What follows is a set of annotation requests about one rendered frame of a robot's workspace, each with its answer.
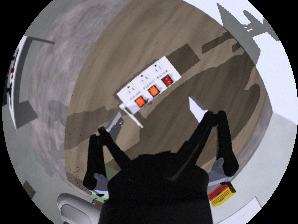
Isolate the white power strip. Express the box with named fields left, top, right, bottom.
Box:
left=117, top=56, right=181, bottom=128

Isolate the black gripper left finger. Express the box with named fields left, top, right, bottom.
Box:
left=83, top=111, right=145, bottom=197

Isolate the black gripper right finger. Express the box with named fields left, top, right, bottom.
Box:
left=161, top=96, right=239, bottom=186

